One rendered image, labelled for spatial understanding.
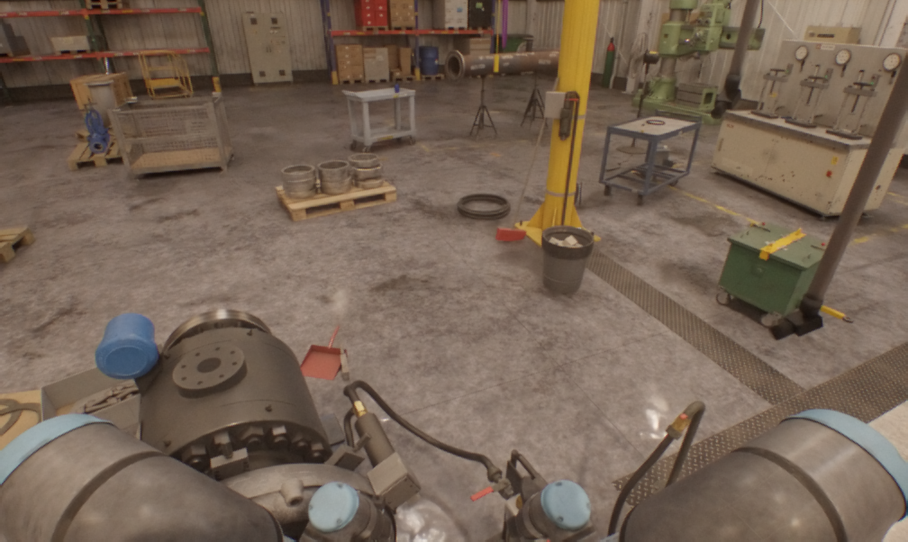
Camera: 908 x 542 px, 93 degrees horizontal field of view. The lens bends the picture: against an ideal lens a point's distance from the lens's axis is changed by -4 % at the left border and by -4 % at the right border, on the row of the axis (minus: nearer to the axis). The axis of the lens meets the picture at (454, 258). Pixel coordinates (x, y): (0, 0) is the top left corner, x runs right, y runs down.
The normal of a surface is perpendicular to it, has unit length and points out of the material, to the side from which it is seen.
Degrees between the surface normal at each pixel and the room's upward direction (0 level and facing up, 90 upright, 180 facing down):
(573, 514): 19
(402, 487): 90
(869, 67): 90
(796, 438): 25
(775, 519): 30
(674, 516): 45
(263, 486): 12
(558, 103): 90
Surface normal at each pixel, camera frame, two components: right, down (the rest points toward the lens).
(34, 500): -0.22, -0.47
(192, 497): 0.61, -0.76
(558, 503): 0.12, -0.69
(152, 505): 0.46, -0.68
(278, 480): 0.30, -0.90
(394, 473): -0.33, -0.73
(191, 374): 0.00, -0.88
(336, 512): -0.14, -0.69
